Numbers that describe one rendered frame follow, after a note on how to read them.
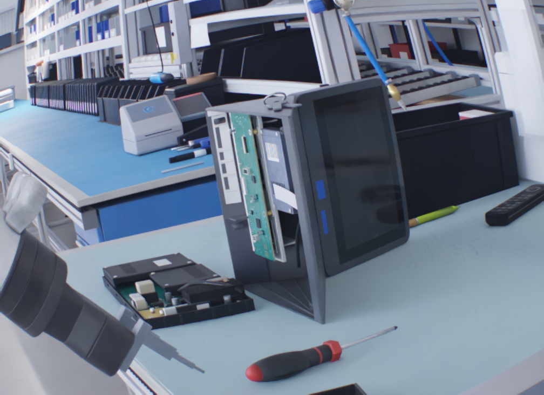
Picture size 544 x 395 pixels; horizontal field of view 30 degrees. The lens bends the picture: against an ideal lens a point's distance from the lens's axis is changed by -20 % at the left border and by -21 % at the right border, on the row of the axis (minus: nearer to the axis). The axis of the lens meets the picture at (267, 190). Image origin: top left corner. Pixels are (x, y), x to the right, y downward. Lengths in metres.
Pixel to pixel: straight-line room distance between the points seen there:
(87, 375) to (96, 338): 3.64
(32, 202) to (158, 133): 2.61
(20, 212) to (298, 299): 0.58
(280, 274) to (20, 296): 0.67
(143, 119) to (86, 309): 2.61
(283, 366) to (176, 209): 1.89
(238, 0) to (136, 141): 0.76
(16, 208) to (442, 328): 0.48
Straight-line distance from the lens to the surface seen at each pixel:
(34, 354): 4.86
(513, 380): 0.50
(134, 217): 2.87
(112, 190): 2.84
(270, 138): 1.27
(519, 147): 1.73
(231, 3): 3.98
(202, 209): 2.91
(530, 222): 1.45
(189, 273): 1.42
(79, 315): 0.81
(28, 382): 4.42
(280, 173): 1.26
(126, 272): 1.47
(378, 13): 2.99
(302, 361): 1.04
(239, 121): 1.32
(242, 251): 1.41
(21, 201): 0.77
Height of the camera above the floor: 1.34
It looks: 10 degrees down
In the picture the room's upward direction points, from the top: 10 degrees counter-clockwise
